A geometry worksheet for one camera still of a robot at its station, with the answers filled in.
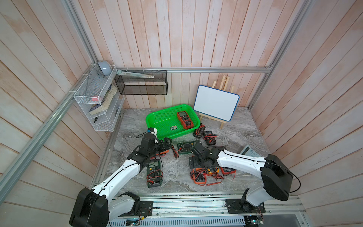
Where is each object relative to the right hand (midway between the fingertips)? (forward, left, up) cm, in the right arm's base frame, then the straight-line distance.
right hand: (195, 162), depth 86 cm
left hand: (+7, +18, +10) cm, 22 cm away
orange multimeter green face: (-1, +17, +16) cm, 23 cm away
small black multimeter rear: (+23, -4, 0) cm, 24 cm away
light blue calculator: (+10, -36, -2) cm, 37 cm away
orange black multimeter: (-8, -1, +1) cm, 8 cm away
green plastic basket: (+35, +16, -2) cm, 39 cm away
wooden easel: (+43, -19, +26) cm, 53 cm away
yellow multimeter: (-4, -11, -2) cm, 11 cm away
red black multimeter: (+33, +6, +3) cm, 33 cm away
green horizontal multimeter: (+11, +6, 0) cm, 12 cm away
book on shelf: (+23, +53, +30) cm, 65 cm away
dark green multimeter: (-8, +24, 0) cm, 26 cm away
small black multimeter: (+19, -11, 0) cm, 22 cm away
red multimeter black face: (-4, -18, -1) cm, 19 cm away
